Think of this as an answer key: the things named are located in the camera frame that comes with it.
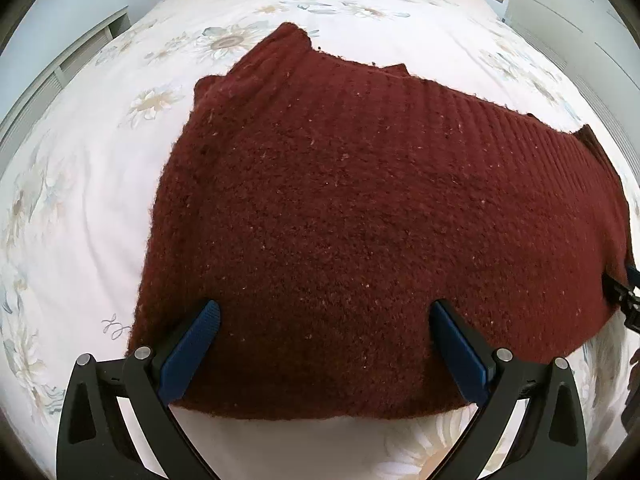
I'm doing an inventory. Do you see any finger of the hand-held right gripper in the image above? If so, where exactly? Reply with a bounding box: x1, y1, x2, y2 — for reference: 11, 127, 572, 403
602, 265, 640, 334

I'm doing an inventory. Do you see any white shelf unit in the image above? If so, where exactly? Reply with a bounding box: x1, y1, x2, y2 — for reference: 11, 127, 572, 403
0, 5, 132, 133

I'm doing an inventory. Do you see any dark red knitted sweater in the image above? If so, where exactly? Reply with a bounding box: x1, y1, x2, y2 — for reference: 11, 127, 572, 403
125, 22, 632, 422

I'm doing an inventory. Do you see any floral bed sheet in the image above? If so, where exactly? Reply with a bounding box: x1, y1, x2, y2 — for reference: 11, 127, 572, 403
0, 0, 640, 480

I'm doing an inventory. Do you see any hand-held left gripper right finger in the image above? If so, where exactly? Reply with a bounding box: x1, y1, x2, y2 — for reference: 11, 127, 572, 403
429, 299, 588, 480

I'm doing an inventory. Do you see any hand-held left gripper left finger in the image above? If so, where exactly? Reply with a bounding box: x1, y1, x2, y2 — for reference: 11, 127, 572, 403
56, 299, 222, 480

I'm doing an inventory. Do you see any white wardrobe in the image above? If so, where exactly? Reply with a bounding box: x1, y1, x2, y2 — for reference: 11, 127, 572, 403
502, 0, 640, 173

